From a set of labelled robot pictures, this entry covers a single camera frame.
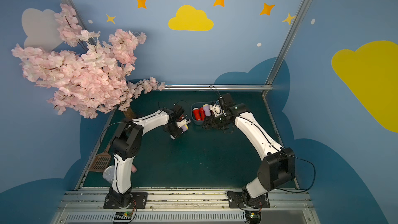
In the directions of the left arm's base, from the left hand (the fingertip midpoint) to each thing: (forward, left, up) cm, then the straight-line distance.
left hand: (177, 131), depth 99 cm
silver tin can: (-29, +31, +5) cm, 42 cm away
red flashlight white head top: (+13, -12, +2) cm, 18 cm away
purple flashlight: (+14, -19, +5) cm, 25 cm away
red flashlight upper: (+4, -3, +10) cm, 11 cm away
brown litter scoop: (-21, +41, -1) cm, 46 cm away
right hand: (-5, -21, +17) cm, 28 cm away
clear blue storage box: (+19, -13, +4) cm, 24 cm away
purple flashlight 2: (+1, -5, +3) cm, 6 cm away
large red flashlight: (+13, -16, +3) cm, 21 cm away
